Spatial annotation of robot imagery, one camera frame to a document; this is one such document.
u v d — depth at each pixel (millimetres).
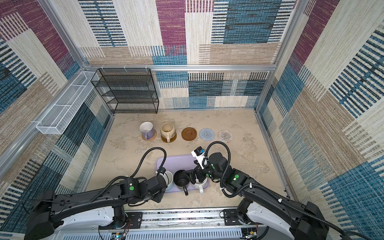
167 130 1022
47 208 458
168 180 649
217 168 576
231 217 729
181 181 850
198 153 649
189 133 1060
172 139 1008
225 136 1051
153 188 569
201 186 760
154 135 1053
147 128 1053
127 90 1101
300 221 406
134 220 731
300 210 415
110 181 512
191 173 629
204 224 729
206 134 1051
